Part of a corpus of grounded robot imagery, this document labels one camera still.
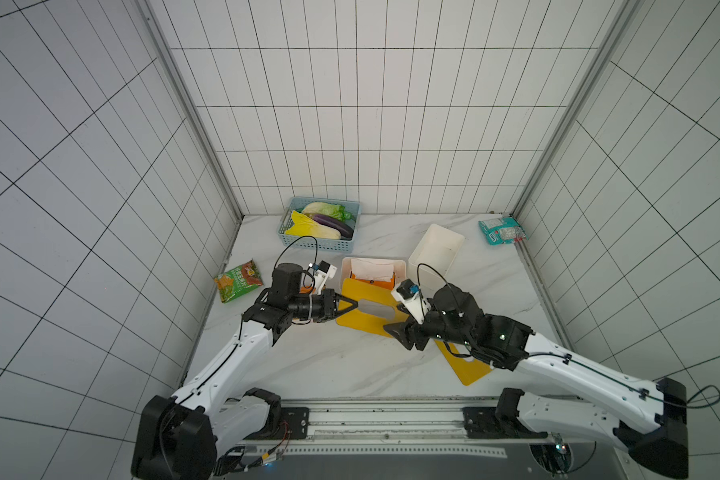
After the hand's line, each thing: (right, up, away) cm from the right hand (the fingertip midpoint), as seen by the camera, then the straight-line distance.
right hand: (382, 323), depth 69 cm
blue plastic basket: (-21, +26, +41) cm, 53 cm away
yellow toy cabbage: (-25, +24, +38) cm, 51 cm away
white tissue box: (+22, +14, +38) cm, 46 cm away
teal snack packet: (+48, +23, +42) cm, 68 cm away
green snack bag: (-46, +6, +28) cm, 55 cm away
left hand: (-8, +2, +5) cm, 9 cm away
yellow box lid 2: (+24, -17, +12) cm, 32 cm away
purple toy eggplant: (-12, +23, +40) cm, 48 cm away
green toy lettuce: (-18, +31, +44) cm, 57 cm away
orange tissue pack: (-17, +8, -2) cm, 19 cm away
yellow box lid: (-4, -1, +2) cm, 5 cm away
